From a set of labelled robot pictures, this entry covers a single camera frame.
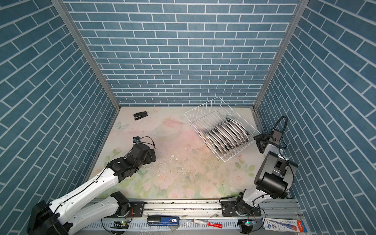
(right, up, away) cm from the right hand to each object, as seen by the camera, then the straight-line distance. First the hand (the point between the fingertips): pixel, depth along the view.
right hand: (258, 137), depth 93 cm
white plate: (-24, +7, -4) cm, 25 cm away
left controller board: (-77, -41, -20) cm, 90 cm away
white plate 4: (-14, +6, -4) cm, 16 cm away
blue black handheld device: (-55, -36, -25) cm, 71 cm away
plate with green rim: (-30, +3, -5) cm, 30 cm away
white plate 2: (-18, +4, -8) cm, 20 cm away
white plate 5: (-13, +8, -3) cm, 15 cm away
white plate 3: (-16, +5, -7) cm, 18 cm away
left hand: (-67, -8, -10) cm, 68 cm away
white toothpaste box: (+7, -39, -24) cm, 47 cm away
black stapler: (-84, +14, +20) cm, 87 cm away
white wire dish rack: (-24, +4, -7) cm, 26 cm away
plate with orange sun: (-28, -3, -8) cm, 29 cm away
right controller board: (-13, -40, -21) cm, 47 cm away
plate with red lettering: (-24, +2, -7) cm, 25 cm away
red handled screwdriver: (-33, -39, -23) cm, 56 cm away
